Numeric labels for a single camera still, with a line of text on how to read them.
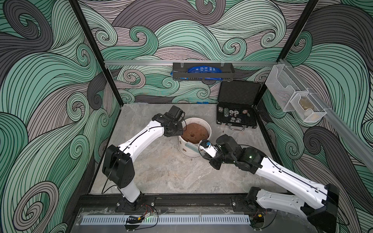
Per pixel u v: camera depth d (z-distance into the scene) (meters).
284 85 0.77
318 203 0.39
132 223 0.69
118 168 0.43
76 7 0.70
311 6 0.71
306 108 0.66
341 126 0.56
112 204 0.73
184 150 0.86
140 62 1.92
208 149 0.60
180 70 0.93
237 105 1.22
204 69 0.92
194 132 0.90
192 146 0.70
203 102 1.23
